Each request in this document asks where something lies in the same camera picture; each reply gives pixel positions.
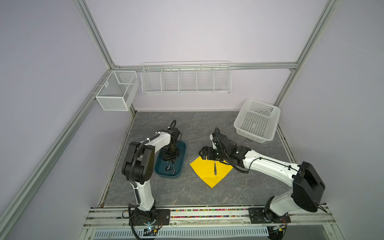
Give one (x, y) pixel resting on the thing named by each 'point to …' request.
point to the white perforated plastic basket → (257, 120)
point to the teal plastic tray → (160, 164)
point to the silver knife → (173, 171)
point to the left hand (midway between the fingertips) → (174, 161)
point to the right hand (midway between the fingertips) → (204, 154)
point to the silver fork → (215, 168)
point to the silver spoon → (168, 167)
